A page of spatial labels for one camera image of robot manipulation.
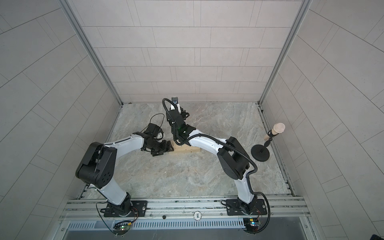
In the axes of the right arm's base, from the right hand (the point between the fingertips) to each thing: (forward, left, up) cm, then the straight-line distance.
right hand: (174, 104), depth 84 cm
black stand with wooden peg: (-22, -49, -22) cm, 58 cm away
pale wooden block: (-17, -4, -21) cm, 27 cm away
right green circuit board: (-55, -35, -26) cm, 70 cm away
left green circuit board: (-53, +22, -21) cm, 62 cm away
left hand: (-15, +5, -24) cm, 29 cm away
